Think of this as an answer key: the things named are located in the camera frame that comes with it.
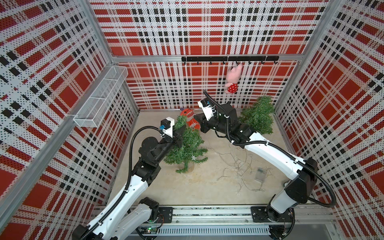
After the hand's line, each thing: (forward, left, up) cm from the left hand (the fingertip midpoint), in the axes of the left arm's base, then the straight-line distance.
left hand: (184, 124), depth 68 cm
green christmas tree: (+12, -40, -7) cm, 42 cm away
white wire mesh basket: (+21, +58, -10) cm, 63 cm away
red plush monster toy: (+30, +1, -26) cm, 40 cm away
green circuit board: (-38, +17, -32) cm, 53 cm away
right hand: (+4, -6, +1) cm, 7 cm away
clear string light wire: (-6, -32, -34) cm, 47 cm away
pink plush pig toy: (+38, -28, -2) cm, 47 cm away
